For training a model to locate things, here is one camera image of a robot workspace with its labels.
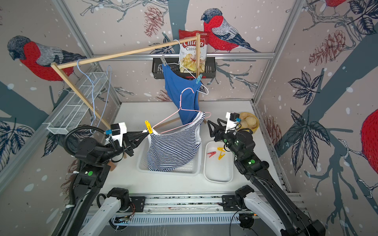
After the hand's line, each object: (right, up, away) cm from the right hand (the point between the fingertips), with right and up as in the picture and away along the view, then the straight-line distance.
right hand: (212, 120), depth 69 cm
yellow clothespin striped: (+8, -24, +21) cm, 33 cm away
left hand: (-27, -4, -11) cm, 30 cm away
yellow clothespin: (+9, -20, +23) cm, 32 cm away
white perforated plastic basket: (-10, -29, +16) cm, 35 cm away
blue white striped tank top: (-22, -16, +2) cm, 27 cm away
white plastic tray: (+6, -27, +16) cm, 32 cm away
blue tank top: (-19, +21, +14) cm, 32 cm away
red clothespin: (+2, -22, +21) cm, 31 cm away
